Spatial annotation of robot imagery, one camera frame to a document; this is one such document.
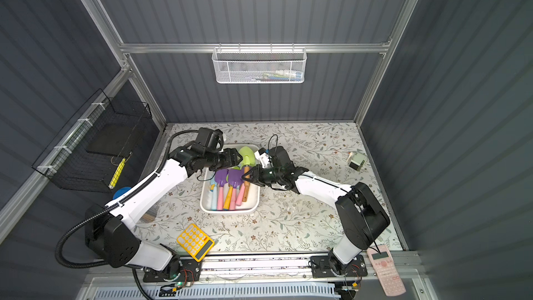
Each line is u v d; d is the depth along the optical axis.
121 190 0.73
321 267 0.73
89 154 0.72
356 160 0.99
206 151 0.61
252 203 0.89
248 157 0.85
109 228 0.41
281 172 0.67
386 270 0.73
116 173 0.68
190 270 0.72
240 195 0.88
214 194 0.89
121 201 0.44
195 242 0.79
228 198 0.89
